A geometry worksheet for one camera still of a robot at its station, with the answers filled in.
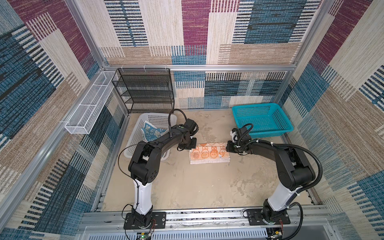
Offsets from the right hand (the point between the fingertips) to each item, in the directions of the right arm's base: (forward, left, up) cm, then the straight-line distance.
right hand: (227, 149), depth 97 cm
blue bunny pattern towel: (+15, +51, +1) cm, 53 cm away
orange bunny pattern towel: (-2, +12, 0) cm, 12 cm away
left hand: (+1, +22, +4) cm, 22 cm away
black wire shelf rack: (+41, +55, +16) cm, 71 cm away
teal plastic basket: (+25, -35, -2) cm, 43 cm away
